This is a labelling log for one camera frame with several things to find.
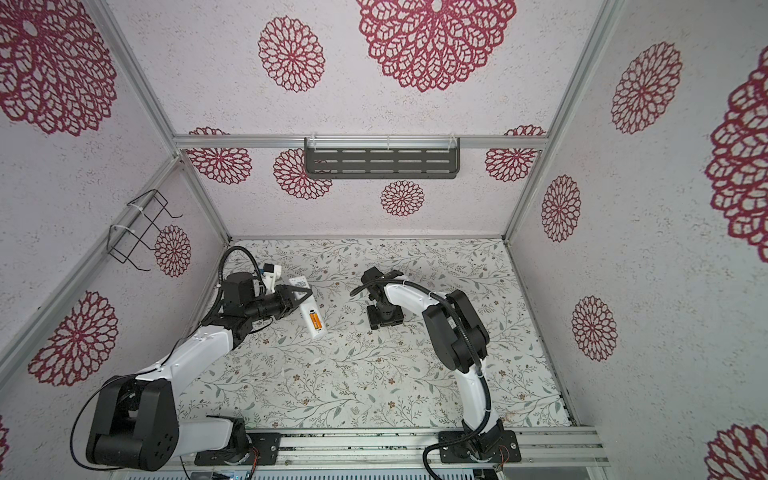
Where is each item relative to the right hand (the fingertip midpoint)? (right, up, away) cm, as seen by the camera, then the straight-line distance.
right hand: (380, 320), depth 96 cm
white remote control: (-19, +6, -16) cm, 25 cm away
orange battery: (-18, +4, -16) cm, 24 cm away
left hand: (-19, +9, -13) cm, 25 cm away
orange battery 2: (-17, +2, -16) cm, 24 cm away
